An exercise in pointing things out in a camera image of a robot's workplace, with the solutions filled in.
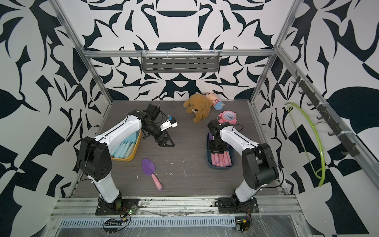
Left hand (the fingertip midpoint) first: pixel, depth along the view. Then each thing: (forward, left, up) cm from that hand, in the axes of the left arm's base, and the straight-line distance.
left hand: (170, 139), depth 84 cm
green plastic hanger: (-25, -61, +12) cm, 67 cm away
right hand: (-3, -26, -8) cm, 27 cm away
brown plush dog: (+22, -18, +3) cm, 29 cm away
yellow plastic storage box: (-7, +23, -9) cm, 25 cm away
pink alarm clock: (+24, -39, -11) cm, 47 cm away
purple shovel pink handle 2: (-10, +13, -14) cm, 22 cm away
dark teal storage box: (-5, -35, -8) cm, 36 cm away
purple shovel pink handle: (-9, -29, -10) cm, 32 cm away
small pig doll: (+33, -32, -6) cm, 46 cm away
